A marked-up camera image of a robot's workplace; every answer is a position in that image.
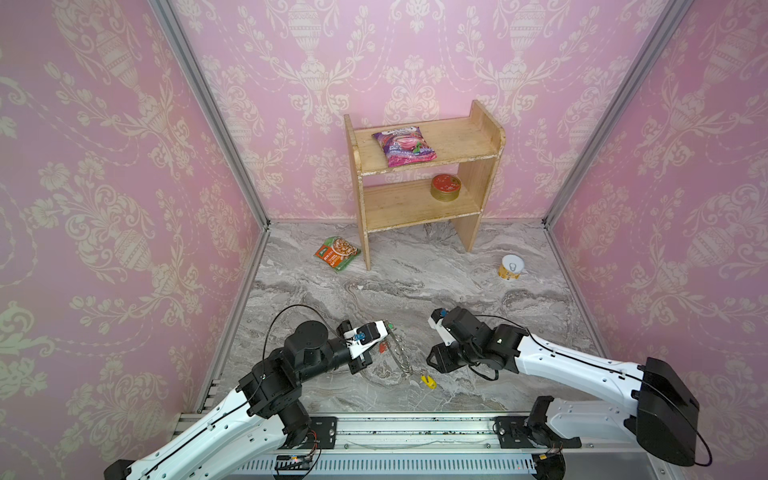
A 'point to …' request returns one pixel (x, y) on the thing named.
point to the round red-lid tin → (445, 188)
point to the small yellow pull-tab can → (511, 267)
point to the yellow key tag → (430, 382)
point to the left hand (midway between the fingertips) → (386, 333)
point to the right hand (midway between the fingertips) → (432, 359)
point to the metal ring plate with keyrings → (398, 348)
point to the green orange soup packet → (337, 253)
